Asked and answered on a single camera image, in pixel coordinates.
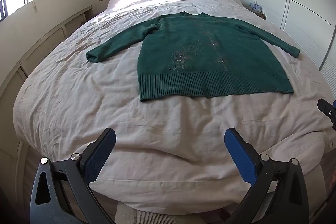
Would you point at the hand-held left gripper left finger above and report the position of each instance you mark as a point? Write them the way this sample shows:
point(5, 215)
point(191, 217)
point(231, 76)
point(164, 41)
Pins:
point(101, 155)

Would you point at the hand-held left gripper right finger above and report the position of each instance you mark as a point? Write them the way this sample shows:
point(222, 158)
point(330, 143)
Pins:
point(240, 158)

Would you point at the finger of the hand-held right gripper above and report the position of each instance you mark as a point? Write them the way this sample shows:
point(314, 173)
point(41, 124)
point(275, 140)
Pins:
point(328, 109)

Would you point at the green knit sweater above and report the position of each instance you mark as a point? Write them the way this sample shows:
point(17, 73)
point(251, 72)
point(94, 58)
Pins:
point(204, 61)

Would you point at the bed with white cover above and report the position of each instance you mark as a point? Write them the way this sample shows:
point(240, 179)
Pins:
point(157, 134)

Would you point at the wooden nightstand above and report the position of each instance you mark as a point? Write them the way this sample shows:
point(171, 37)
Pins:
point(259, 13)

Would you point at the beige slatted radiator cover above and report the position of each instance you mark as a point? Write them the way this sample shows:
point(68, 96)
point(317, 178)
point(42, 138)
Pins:
point(39, 48)

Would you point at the tissue box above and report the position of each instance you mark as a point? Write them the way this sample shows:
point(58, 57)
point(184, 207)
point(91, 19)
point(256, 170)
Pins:
point(256, 7)

